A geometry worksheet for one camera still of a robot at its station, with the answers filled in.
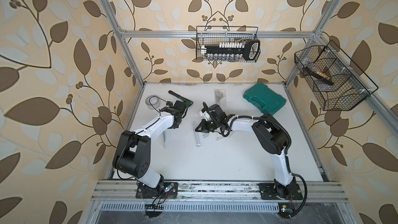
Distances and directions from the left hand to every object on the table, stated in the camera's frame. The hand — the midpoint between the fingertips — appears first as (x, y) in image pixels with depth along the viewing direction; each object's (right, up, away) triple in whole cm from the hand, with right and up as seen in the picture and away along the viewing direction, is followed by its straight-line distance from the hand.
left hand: (164, 122), depth 88 cm
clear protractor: (+24, -9, +5) cm, 26 cm away
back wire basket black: (+22, +50, +7) cm, 55 cm away
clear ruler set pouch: (+35, +16, +24) cm, 45 cm away
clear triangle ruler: (+32, -10, +5) cm, 34 cm away
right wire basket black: (+87, +19, -15) cm, 91 cm away
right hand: (+18, -5, +4) cm, 19 cm away
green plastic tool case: (+67, +14, +20) cm, 71 cm away
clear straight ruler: (+19, -8, +2) cm, 20 cm away
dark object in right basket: (+85, +22, -13) cm, 88 cm away
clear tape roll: (-13, +11, +20) cm, 26 cm away
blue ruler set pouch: (+1, -7, -2) cm, 7 cm away
